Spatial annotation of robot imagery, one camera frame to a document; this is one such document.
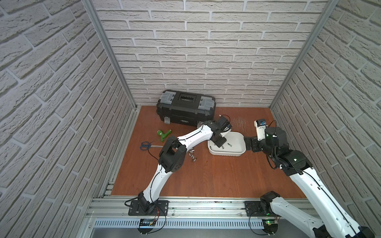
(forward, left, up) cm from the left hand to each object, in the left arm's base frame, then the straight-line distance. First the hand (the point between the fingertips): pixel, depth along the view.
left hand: (223, 140), depth 92 cm
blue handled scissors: (0, +51, -8) cm, 52 cm away
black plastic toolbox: (+19, +27, +10) cm, 34 cm away
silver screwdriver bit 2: (-4, +20, -8) cm, 22 cm away
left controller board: (-43, +42, -11) cm, 61 cm away
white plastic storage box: (0, -9, -6) cm, 11 cm away
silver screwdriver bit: (+1, -6, -7) cm, 9 cm away
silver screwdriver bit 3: (-8, +19, -8) cm, 22 cm away
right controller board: (-44, -19, -8) cm, 49 cm away
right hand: (-9, -12, +18) cm, 24 cm away
